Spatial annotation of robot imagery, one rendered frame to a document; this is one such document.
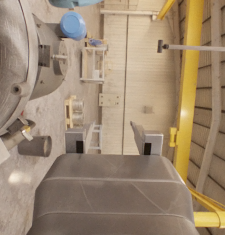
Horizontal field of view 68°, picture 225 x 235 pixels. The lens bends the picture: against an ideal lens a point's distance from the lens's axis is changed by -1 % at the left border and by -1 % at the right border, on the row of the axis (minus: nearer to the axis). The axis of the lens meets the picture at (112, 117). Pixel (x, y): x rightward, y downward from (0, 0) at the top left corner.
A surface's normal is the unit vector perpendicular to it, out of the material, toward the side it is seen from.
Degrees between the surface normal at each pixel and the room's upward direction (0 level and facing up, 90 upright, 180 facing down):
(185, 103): 90
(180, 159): 90
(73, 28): 90
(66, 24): 90
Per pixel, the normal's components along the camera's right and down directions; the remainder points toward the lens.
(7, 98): 0.52, 0.49
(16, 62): 0.69, 0.32
